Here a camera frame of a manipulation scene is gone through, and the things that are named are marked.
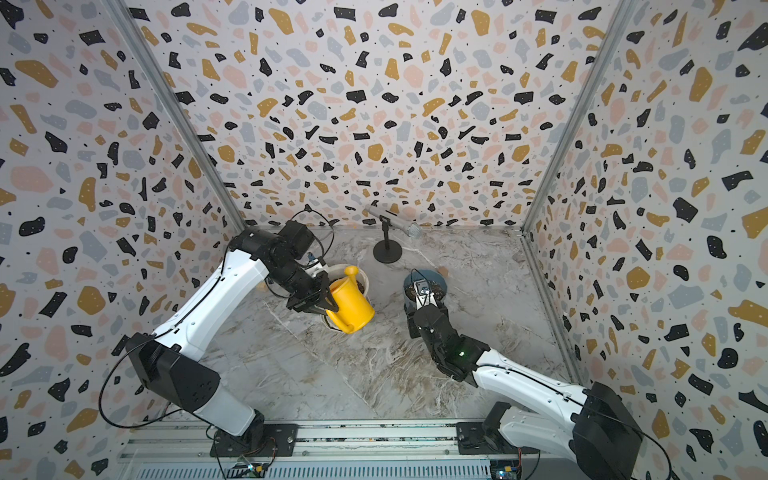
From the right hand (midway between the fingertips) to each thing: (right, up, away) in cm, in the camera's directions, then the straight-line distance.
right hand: (418, 303), depth 81 cm
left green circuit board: (-39, -38, -10) cm, 55 cm away
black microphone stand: (-10, +14, +33) cm, 38 cm away
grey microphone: (-2, +21, +12) cm, 24 cm away
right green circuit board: (+20, -38, -9) cm, 44 cm away
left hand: (-19, 0, -9) cm, 22 cm away
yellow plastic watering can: (-16, 0, -6) cm, 17 cm away
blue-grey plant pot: (+7, +4, +15) cm, 17 cm away
